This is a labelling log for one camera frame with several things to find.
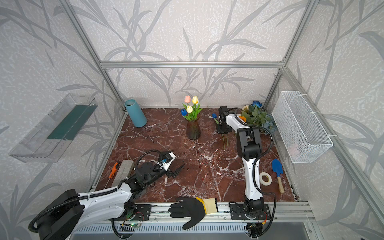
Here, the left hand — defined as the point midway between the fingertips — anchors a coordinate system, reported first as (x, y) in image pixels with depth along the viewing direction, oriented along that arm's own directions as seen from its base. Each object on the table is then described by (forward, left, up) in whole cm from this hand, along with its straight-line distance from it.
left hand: (180, 154), depth 79 cm
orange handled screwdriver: (-3, +39, -13) cm, 41 cm away
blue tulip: (+17, -2, +14) cm, 22 cm away
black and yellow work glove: (-24, -8, -13) cm, 28 cm away
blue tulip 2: (+38, -21, -13) cm, 45 cm away
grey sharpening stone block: (-6, +33, -12) cm, 35 cm away
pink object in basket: (-1, -58, +6) cm, 58 cm away
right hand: (+28, -26, -14) cm, 41 cm away
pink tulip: (+27, -3, +14) cm, 31 cm away
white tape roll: (-11, -48, -13) cm, 51 cm away
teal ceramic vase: (+29, +33, -4) cm, 44 cm away
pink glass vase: (+19, -6, -3) cm, 20 cm away
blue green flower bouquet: (+34, -49, -7) cm, 60 cm away
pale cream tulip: (+18, -5, +15) cm, 24 cm away
